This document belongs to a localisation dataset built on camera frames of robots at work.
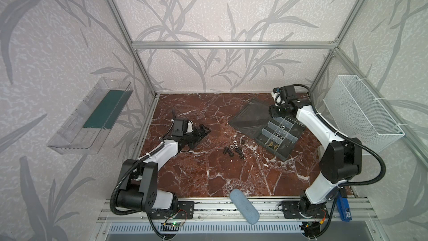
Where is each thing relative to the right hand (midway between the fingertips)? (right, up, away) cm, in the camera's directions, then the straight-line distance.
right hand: (273, 105), depth 91 cm
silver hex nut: (-20, -23, +3) cm, 31 cm away
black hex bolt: (-26, -24, +1) cm, 35 cm away
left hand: (-35, -13, -2) cm, 38 cm away
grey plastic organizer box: (+5, -18, +7) cm, 20 cm away
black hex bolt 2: (-18, -27, 0) cm, 32 cm away
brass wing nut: (+1, -23, 0) cm, 23 cm away
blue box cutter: (+26, -45, -19) cm, 55 cm away
